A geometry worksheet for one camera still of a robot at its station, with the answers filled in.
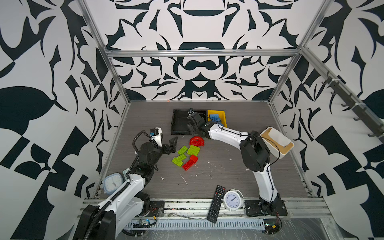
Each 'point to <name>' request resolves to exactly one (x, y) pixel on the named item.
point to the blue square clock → (111, 182)
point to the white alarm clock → (233, 200)
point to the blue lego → (215, 117)
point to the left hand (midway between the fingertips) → (169, 133)
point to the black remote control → (216, 201)
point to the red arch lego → (197, 141)
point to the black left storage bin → (179, 124)
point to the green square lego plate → (193, 150)
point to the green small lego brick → (182, 150)
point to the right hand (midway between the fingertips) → (194, 121)
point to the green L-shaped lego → (178, 160)
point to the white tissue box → (285, 145)
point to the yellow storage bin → (222, 116)
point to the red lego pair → (193, 160)
